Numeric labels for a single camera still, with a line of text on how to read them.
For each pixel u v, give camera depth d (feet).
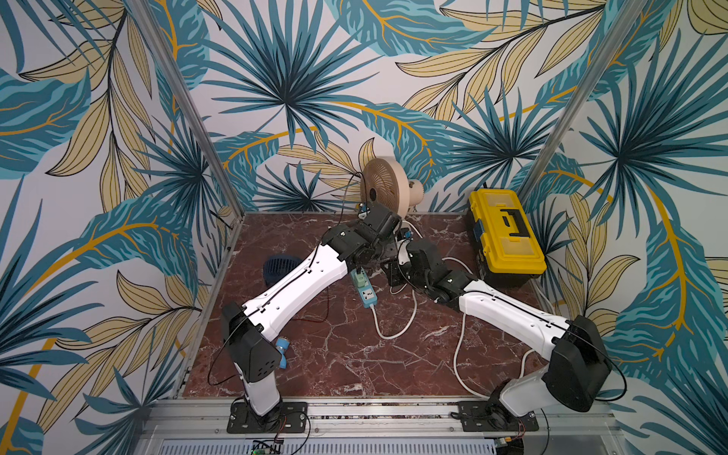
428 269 1.99
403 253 2.10
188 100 2.75
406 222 3.75
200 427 2.42
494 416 2.14
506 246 2.93
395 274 2.35
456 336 2.87
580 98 2.75
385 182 2.88
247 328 1.39
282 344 2.74
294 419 2.40
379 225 1.80
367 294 3.07
